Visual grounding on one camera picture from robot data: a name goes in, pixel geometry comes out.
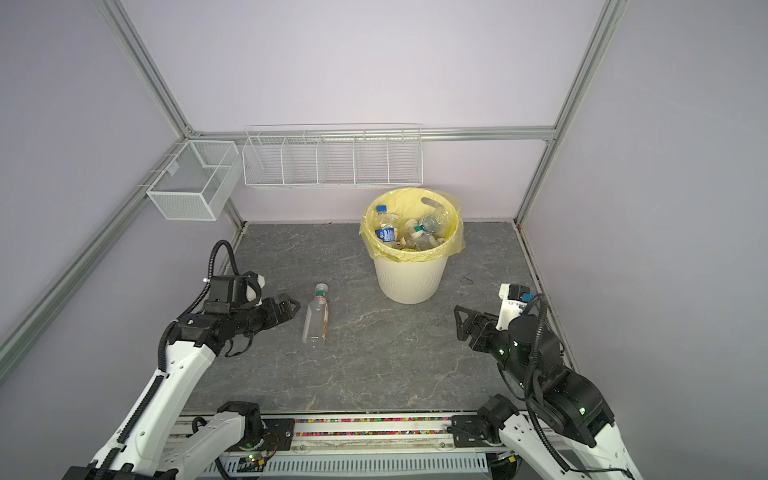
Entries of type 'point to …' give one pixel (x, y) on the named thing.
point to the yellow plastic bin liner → (413, 203)
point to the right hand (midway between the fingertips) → (470, 314)
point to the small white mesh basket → (196, 182)
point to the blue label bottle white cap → (436, 222)
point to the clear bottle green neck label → (418, 238)
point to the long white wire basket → (333, 155)
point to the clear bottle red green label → (316, 320)
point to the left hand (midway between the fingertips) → (286, 315)
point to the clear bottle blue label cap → (385, 225)
